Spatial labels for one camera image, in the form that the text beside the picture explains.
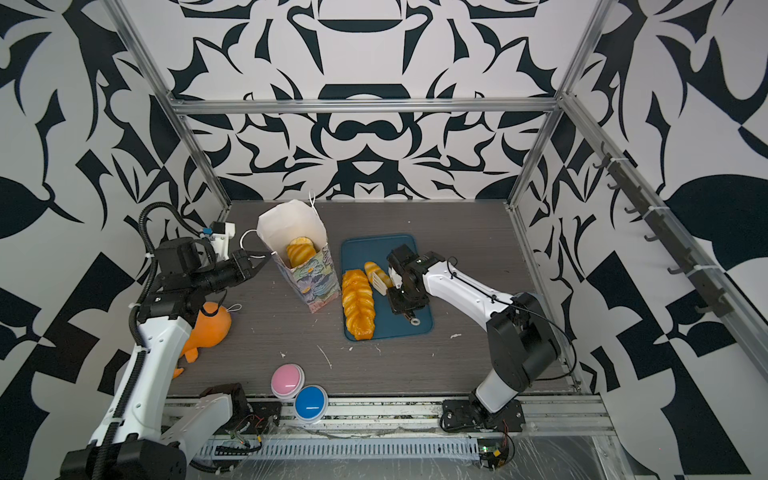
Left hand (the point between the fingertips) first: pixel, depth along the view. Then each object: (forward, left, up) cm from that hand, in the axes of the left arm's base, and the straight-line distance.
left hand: (269, 251), depth 72 cm
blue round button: (-28, -8, -25) cm, 39 cm away
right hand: (-5, -32, -20) cm, 38 cm away
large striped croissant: (+8, -3, -13) cm, 16 cm away
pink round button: (-23, -2, -26) cm, 35 cm away
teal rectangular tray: (+17, -18, -26) cm, 36 cm away
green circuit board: (-39, -52, -28) cm, 71 cm away
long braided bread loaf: (-3, -20, -24) cm, 31 cm away
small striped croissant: (+11, -23, -25) cm, 36 cm away
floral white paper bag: (-2, -9, -13) cm, 15 cm away
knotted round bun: (+17, -2, -17) cm, 24 cm away
